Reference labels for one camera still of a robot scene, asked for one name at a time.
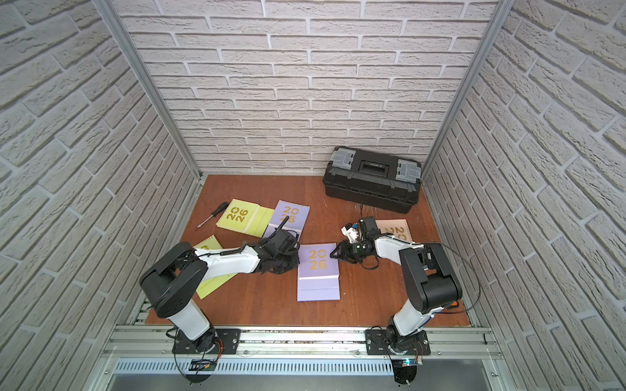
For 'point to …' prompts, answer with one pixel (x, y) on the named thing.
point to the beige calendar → (398, 227)
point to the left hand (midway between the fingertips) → (304, 259)
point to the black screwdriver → (218, 210)
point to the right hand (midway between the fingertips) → (337, 256)
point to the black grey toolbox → (375, 177)
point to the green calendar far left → (247, 217)
